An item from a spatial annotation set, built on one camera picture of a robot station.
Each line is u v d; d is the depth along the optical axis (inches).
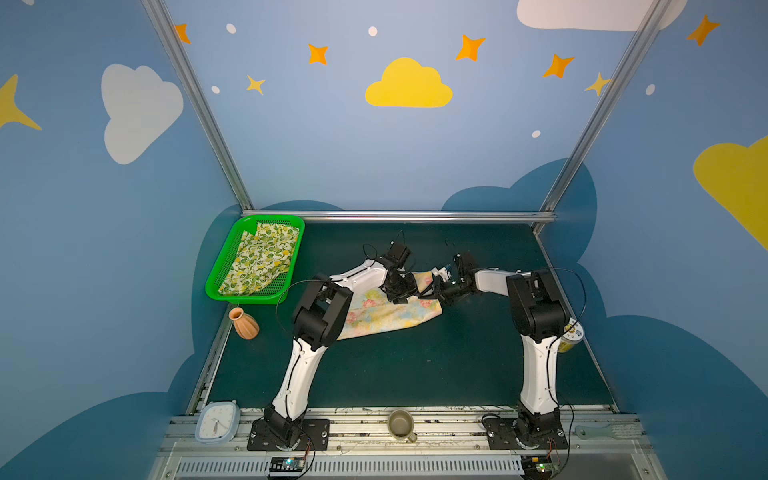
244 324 33.2
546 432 26.9
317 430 30.2
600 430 30.2
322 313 22.8
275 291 35.7
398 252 33.2
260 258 41.8
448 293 36.5
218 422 29.0
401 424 29.8
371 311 37.8
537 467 28.2
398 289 34.8
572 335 33.0
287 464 27.7
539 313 22.6
